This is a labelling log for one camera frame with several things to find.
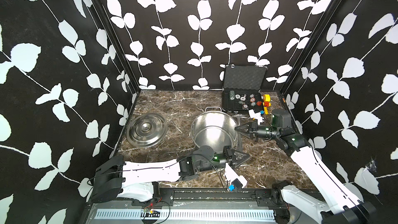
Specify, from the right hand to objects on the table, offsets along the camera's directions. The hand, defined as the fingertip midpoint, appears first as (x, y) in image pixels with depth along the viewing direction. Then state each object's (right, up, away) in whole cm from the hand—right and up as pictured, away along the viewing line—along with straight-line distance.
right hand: (235, 128), depth 67 cm
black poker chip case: (+16, +23, +50) cm, 57 cm away
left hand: (+3, -6, -8) cm, 10 cm away
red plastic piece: (+27, +11, +44) cm, 52 cm away
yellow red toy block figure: (+32, +11, +43) cm, 55 cm away
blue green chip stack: (+7, +17, +47) cm, 50 cm away
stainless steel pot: (-7, -5, +29) cm, 30 cm away
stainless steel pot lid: (-50, -5, +28) cm, 58 cm away
